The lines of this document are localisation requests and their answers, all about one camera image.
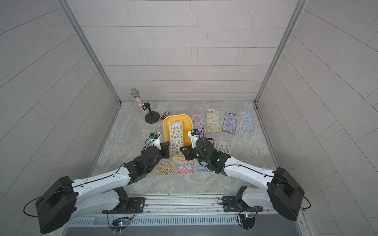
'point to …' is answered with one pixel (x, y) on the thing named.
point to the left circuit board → (121, 221)
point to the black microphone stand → (151, 117)
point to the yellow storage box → (187, 126)
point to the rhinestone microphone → (135, 93)
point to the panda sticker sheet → (166, 166)
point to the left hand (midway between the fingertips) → (173, 142)
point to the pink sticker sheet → (198, 122)
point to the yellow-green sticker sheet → (213, 120)
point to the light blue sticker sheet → (246, 122)
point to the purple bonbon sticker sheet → (230, 123)
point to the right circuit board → (243, 216)
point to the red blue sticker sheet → (185, 166)
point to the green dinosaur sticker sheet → (176, 137)
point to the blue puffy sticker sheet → (203, 169)
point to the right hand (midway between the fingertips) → (180, 150)
